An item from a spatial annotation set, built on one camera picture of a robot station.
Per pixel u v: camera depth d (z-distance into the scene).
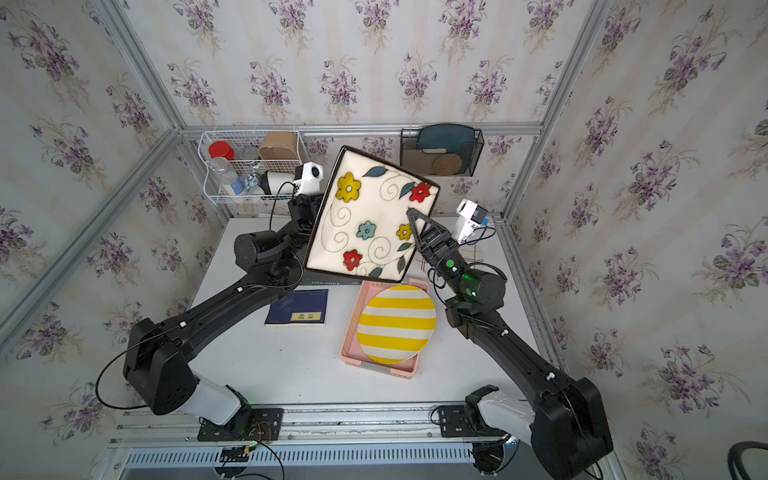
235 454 0.72
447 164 0.96
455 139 0.93
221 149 0.92
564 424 0.39
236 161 0.92
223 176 0.87
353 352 0.85
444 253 0.52
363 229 0.50
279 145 0.90
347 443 0.72
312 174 0.53
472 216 0.54
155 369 0.41
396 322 0.90
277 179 0.92
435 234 0.54
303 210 0.49
